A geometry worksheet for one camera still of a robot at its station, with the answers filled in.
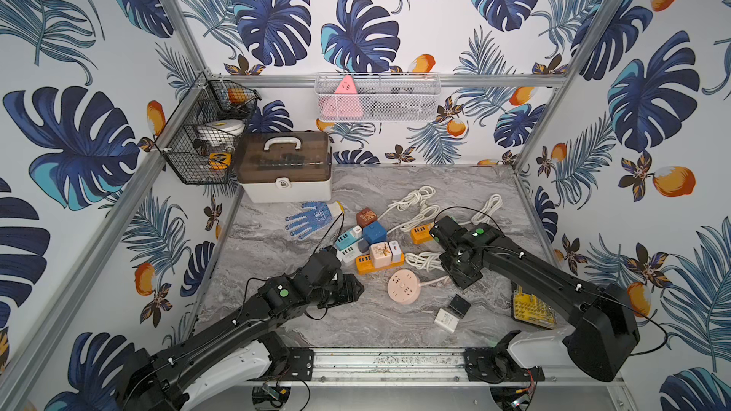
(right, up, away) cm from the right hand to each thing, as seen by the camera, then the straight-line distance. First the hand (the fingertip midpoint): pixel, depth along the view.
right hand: (445, 270), depth 81 cm
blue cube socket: (-20, +10, +11) cm, 25 cm away
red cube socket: (-23, +15, +13) cm, 30 cm away
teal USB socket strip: (-30, +6, +15) cm, 34 cm away
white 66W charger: (-13, +4, +7) cm, 16 cm away
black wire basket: (-72, +38, +3) cm, 82 cm away
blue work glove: (-40, +14, +22) cm, 48 cm away
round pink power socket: (-12, -5, +2) cm, 13 cm away
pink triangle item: (-30, +51, +9) cm, 60 cm away
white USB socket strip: (-28, +2, +11) cm, 30 cm away
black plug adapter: (+4, -11, +1) cm, 11 cm away
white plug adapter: (0, -13, -1) cm, 14 cm away
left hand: (-24, -3, -7) cm, 25 cm away
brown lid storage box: (-51, +32, +16) cm, 62 cm away
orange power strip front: (-23, 0, +9) cm, 25 cm away
